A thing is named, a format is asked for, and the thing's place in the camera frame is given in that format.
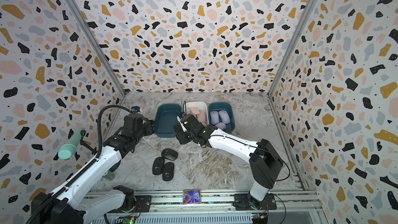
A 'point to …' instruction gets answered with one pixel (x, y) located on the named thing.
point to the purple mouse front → (224, 116)
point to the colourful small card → (191, 196)
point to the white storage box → (202, 105)
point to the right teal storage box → (218, 106)
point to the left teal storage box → (166, 118)
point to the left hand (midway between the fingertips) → (151, 122)
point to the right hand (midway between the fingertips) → (183, 134)
